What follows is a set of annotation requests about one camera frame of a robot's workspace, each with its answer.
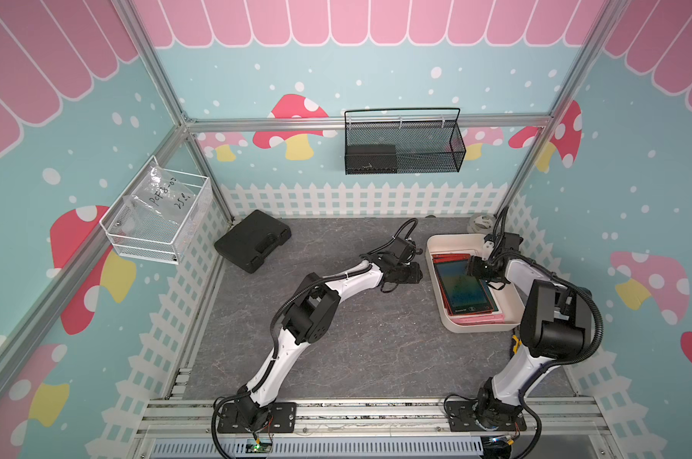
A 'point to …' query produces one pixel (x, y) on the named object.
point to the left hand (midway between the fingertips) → (418, 279)
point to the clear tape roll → (482, 224)
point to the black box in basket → (371, 159)
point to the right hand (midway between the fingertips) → (474, 267)
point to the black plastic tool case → (247, 243)
